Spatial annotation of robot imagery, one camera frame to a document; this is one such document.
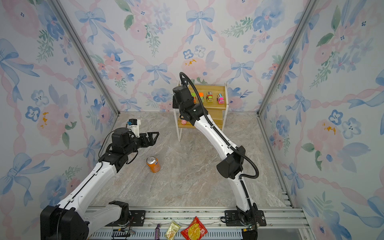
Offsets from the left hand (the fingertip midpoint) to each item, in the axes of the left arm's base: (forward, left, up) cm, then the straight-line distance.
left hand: (152, 132), depth 79 cm
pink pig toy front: (+12, -16, -5) cm, 20 cm away
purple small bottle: (-42, -5, -23) cm, 48 cm away
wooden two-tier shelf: (+16, -33, +9) cm, 38 cm away
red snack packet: (-41, -23, -22) cm, 52 cm away
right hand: (+16, -14, +12) cm, 25 cm away
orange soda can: (-11, +1, -13) cm, 17 cm away
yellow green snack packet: (-41, -12, -22) cm, 48 cm away
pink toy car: (+13, -36, +12) cm, 40 cm away
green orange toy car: (+16, -26, +12) cm, 32 cm away
